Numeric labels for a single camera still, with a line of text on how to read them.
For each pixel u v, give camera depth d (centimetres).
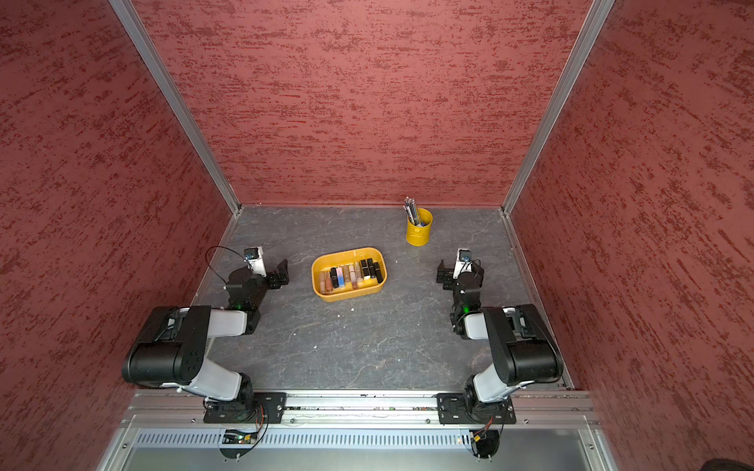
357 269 100
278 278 85
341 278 97
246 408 68
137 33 74
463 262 78
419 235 106
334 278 98
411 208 100
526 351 45
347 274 98
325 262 100
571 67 80
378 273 99
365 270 100
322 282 96
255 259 81
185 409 76
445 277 83
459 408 74
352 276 98
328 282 96
